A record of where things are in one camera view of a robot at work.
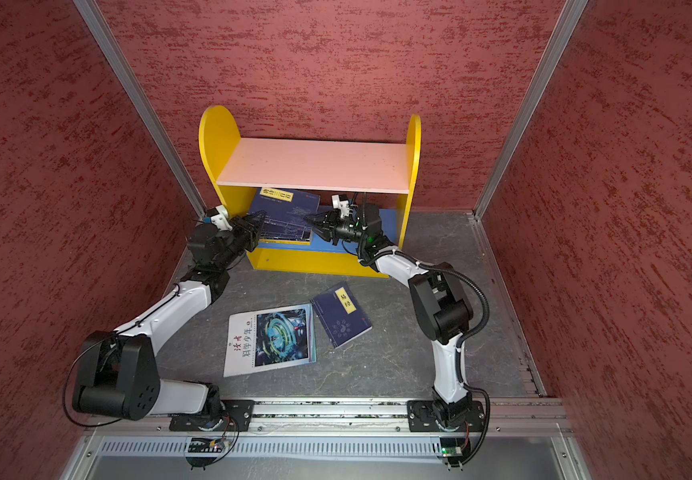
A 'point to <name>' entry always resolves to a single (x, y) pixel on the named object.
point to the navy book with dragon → (286, 229)
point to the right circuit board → (452, 446)
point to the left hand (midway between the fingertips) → (269, 216)
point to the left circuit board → (206, 445)
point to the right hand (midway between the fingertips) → (302, 225)
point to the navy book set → (285, 213)
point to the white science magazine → (268, 340)
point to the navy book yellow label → (341, 315)
